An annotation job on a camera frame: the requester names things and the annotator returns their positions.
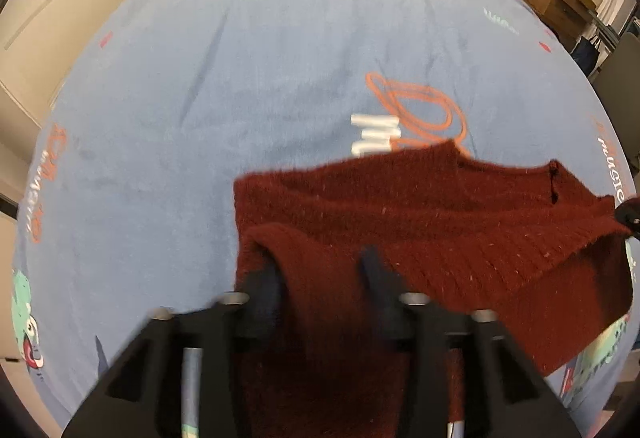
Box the grey office chair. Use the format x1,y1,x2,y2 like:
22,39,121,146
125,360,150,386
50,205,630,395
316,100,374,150
593,34,640,130

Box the blue dinosaur print bedspread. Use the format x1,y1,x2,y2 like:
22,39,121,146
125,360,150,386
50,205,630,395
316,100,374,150
12,0,639,437

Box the dark bag on floor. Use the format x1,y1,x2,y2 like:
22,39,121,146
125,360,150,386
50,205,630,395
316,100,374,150
570,36,610,78

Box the dark red knit sweater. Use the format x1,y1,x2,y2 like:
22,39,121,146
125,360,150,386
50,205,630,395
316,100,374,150
234,142,632,437

